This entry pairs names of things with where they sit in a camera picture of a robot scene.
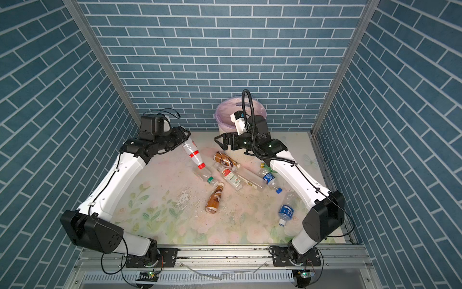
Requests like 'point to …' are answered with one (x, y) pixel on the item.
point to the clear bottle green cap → (203, 173)
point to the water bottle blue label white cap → (286, 209)
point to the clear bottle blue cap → (269, 179)
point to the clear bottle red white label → (229, 176)
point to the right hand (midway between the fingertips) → (220, 136)
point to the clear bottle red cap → (194, 152)
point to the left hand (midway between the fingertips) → (188, 133)
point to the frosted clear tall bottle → (249, 176)
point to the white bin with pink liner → (222, 113)
